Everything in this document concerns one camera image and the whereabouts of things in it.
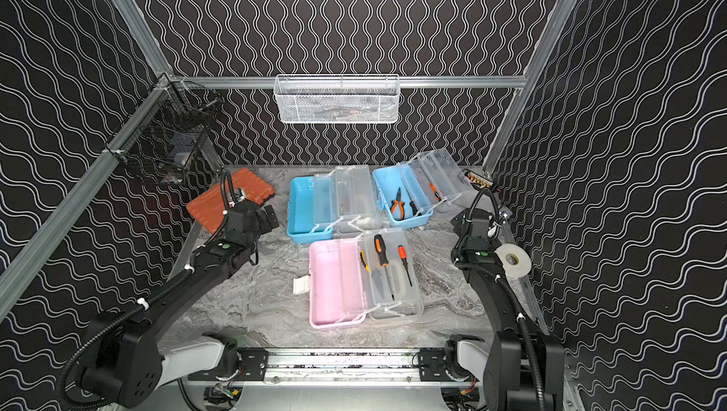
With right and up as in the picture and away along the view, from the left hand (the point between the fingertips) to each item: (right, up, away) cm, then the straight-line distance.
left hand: (255, 208), depth 84 cm
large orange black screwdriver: (+38, -14, -3) cm, 40 cm away
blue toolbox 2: (+50, +6, +30) cm, 59 cm away
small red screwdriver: (+44, -13, -2) cm, 46 cm away
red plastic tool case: (-23, -1, +17) cm, 28 cm away
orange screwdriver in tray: (+58, +5, +15) cm, 60 cm away
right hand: (+66, -4, +1) cm, 66 cm away
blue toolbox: (+20, +1, +16) cm, 26 cm away
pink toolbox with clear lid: (+30, -22, 0) cm, 37 cm away
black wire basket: (-34, +24, +10) cm, 43 cm away
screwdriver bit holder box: (+78, +10, +29) cm, 84 cm away
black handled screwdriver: (+51, -1, +20) cm, 54 cm away
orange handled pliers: (+45, +1, +23) cm, 51 cm away
